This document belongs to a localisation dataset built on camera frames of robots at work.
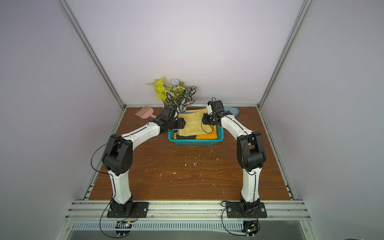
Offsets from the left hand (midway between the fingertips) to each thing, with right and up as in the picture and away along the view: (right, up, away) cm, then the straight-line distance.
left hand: (184, 121), depth 95 cm
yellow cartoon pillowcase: (+19, -9, 0) cm, 20 cm away
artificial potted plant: (-5, +17, -3) cm, 18 cm away
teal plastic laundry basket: (+23, -8, -3) cm, 24 cm away
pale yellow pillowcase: (+6, -3, +3) cm, 7 cm away
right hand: (+13, +3, 0) cm, 13 cm away
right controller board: (+34, -50, -26) cm, 66 cm away
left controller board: (-29, -51, -23) cm, 63 cm away
